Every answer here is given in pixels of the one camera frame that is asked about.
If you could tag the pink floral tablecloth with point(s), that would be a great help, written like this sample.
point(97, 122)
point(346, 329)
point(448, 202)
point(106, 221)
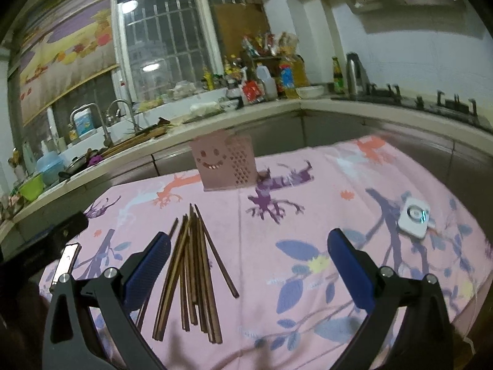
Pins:
point(294, 311)

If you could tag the white square device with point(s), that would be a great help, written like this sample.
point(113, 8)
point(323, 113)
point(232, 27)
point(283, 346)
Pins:
point(414, 218)

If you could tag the wooden cutting board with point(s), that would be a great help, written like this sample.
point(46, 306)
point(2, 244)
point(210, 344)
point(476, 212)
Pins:
point(146, 134)

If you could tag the green plastic bowl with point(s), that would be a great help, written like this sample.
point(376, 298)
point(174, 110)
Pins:
point(32, 188)

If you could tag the white blue detergent tub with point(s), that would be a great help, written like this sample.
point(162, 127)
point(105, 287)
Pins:
point(83, 121)

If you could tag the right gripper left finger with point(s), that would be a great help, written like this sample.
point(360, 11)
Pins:
point(71, 339)

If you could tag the tall kitchen faucet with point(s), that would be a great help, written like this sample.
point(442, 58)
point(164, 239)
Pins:
point(98, 120)

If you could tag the barred window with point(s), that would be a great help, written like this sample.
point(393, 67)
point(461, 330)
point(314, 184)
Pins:
point(163, 42)

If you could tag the frying pan with lid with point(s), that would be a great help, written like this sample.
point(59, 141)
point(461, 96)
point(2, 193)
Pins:
point(79, 164)

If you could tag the light blue plastic container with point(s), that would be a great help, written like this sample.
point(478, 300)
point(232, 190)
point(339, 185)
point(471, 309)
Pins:
point(49, 167)

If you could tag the brown wooden chopstick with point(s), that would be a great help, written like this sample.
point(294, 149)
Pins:
point(191, 269)

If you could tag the long right diagonal chopstick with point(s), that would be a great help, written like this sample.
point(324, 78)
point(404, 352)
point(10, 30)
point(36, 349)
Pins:
point(219, 260)

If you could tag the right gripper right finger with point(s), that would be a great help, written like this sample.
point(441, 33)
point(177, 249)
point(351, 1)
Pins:
point(425, 337)

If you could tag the pink utensil holder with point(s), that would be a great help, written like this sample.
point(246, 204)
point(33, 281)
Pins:
point(225, 161)

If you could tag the colourful window blind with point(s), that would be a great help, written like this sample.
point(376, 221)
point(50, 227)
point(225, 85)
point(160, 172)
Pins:
point(64, 44)

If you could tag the wooden spice shelf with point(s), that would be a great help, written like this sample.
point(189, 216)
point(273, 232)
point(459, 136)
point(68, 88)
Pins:
point(270, 49)

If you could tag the yellow cooking oil bottle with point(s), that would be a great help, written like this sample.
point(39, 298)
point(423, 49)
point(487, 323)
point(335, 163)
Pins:
point(287, 79)

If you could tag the light brown chopstick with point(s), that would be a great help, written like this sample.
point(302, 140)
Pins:
point(171, 279)

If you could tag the smartphone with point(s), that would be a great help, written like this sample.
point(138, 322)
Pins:
point(66, 263)

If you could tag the steel thermos kettle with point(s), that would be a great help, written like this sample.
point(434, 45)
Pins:
point(357, 78)

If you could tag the white cloth lump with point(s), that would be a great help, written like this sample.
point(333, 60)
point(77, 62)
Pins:
point(205, 109)

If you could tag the gas stove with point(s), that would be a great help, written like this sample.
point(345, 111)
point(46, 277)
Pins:
point(451, 108)

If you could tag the white plastic jug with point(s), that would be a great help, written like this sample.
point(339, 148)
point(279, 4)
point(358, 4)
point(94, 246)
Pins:
point(270, 87)

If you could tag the dark brown chopstick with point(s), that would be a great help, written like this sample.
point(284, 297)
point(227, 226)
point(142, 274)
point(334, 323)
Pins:
point(185, 322)

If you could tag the green glass bottle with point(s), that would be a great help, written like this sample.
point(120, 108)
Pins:
point(338, 79)

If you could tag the reddish brown chopstick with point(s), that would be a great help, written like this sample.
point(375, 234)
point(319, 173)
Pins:
point(214, 327)

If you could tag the red packet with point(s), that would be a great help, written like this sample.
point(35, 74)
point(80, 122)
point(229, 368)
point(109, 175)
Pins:
point(252, 93)

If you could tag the white bowl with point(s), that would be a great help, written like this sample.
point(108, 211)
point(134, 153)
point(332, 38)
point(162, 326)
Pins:
point(310, 92)

